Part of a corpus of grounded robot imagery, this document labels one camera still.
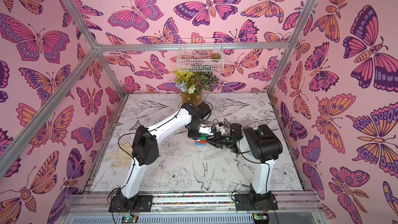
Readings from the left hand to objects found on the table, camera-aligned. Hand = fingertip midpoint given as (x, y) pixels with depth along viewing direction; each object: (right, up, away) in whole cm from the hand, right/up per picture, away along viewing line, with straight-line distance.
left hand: (197, 133), depth 89 cm
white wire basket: (+2, +47, +6) cm, 48 cm away
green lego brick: (+3, -1, -5) cm, 6 cm away
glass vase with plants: (-4, +30, +11) cm, 32 cm away
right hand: (+5, -4, +2) cm, 7 cm away
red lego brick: (+2, -5, 0) cm, 5 cm away
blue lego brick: (+1, -7, +3) cm, 8 cm away
